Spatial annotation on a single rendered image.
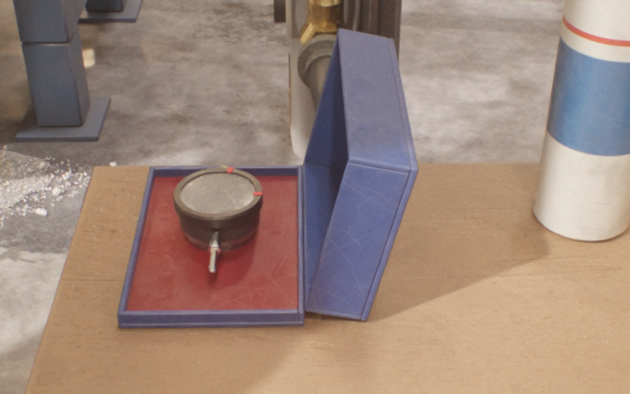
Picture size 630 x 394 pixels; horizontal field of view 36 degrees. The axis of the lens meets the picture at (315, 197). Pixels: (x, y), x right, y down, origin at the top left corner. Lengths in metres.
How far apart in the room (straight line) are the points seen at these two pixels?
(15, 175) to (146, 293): 1.04
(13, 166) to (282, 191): 1.01
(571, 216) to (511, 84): 1.22
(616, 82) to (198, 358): 0.29
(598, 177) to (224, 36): 1.46
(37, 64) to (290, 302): 1.14
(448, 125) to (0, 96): 0.82
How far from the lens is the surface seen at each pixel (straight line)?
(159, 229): 0.66
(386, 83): 0.59
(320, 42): 0.94
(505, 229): 0.67
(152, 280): 0.62
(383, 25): 0.95
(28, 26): 1.65
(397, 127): 0.55
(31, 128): 1.74
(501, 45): 2.01
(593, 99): 0.61
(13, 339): 1.32
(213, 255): 0.60
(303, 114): 1.12
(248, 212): 0.61
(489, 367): 0.57
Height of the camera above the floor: 0.86
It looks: 35 degrees down
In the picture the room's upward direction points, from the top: straight up
